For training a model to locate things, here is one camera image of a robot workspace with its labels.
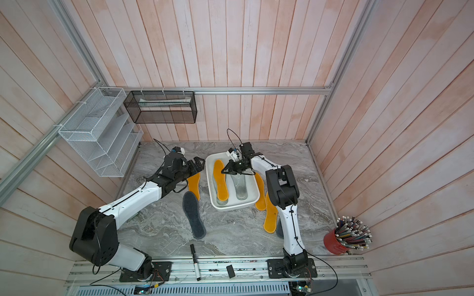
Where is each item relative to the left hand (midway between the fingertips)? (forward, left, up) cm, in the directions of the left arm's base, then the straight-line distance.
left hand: (200, 166), depth 87 cm
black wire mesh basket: (+34, +24, +10) cm, 43 cm away
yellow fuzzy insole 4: (-23, -34, -17) cm, 44 cm away
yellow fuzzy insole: (+1, -10, -13) cm, 16 cm away
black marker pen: (-39, -1, -16) cm, 42 cm away
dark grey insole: (-12, +6, -17) cm, 22 cm away
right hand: (+5, -10, -11) cm, 16 cm away
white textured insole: (-11, -9, -16) cm, 21 cm away
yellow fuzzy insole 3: (-12, -30, -16) cm, 36 cm away
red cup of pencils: (-32, -59, +1) cm, 67 cm away
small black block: (-42, -16, -16) cm, 48 cm away
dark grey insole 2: (-24, -38, -16) cm, 48 cm away
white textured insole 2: (+1, -20, -17) cm, 26 cm away
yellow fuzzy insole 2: (-3, +5, -13) cm, 14 cm away
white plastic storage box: (-5, -14, -16) cm, 22 cm away
